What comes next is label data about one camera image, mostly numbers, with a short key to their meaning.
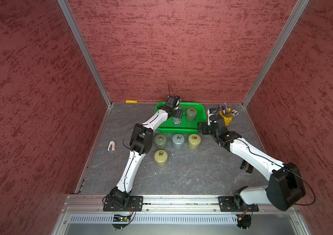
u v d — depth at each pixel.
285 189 0.42
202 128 0.76
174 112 0.97
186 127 1.06
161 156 0.83
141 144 0.65
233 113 0.93
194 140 0.90
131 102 1.22
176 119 1.05
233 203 0.68
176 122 1.09
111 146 0.92
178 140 0.90
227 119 1.00
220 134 0.63
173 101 0.85
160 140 0.90
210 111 0.76
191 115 1.04
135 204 0.74
